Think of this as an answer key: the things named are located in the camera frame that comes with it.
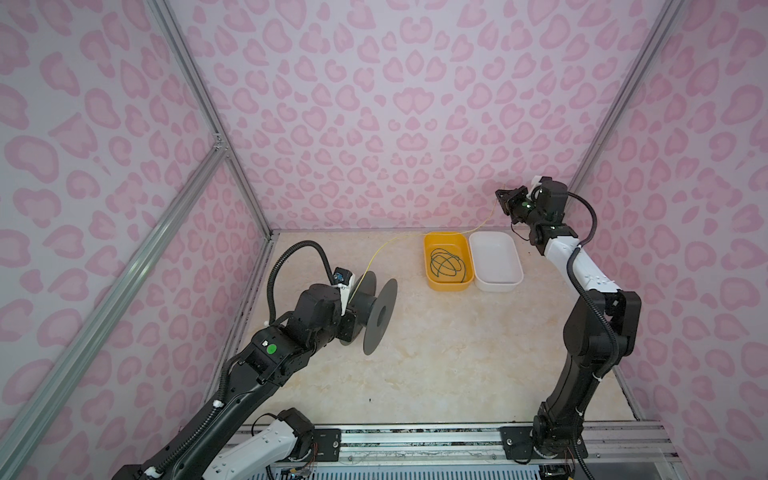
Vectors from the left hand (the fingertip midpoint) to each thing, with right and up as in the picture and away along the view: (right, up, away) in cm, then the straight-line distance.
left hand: (353, 301), depth 70 cm
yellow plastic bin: (+33, +15, +43) cm, 56 cm away
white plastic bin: (+45, +9, +37) cm, 59 cm away
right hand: (+40, +31, +16) cm, 53 cm away
